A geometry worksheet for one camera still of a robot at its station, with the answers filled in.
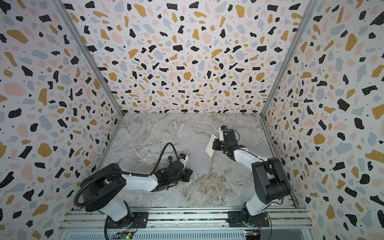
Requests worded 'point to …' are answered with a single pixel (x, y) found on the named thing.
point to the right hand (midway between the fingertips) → (211, 139)
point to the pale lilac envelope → (200, 161)
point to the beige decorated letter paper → (209, 149)
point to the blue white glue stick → (169, 159)
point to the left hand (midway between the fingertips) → (195, 170)
